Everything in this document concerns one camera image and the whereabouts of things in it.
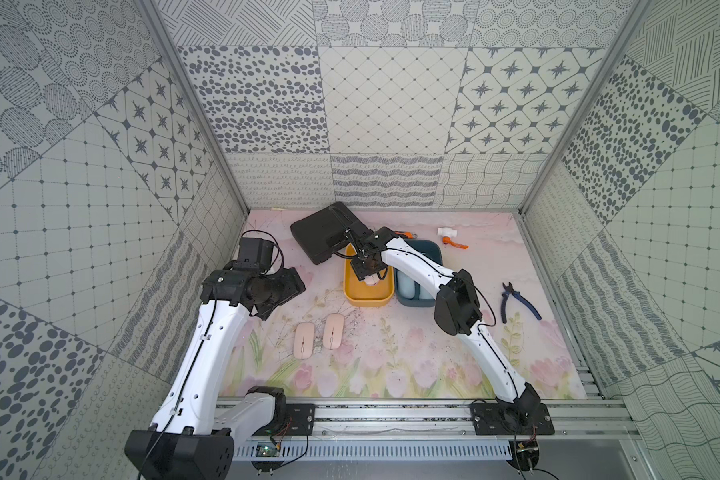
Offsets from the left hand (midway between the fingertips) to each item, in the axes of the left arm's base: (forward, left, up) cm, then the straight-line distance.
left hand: (301, 289), depth 73 cm
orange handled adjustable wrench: (+37, -31, -22) cm, 53 cm away
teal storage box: (+27, -38, -17) cm, 50 cm away
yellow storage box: (+11, -13, -20) cm, 26 cm away
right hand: (+18, -17, -17) cm, 30 cm away
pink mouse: (-5, +2, -21) cm, 21 cm away
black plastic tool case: (+32, +2, -15) cm, 35 cm away
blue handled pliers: (+14, -64, -22) cm, 69 cm away
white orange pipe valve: (+37, -45, -20) cm, 62 cm away
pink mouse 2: (-2, -6, -20) cm, 21 cm away
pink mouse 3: (+14, -17, -17) cm, 28 cm away
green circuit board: (-31, +7, -24) cm, 40 cm away
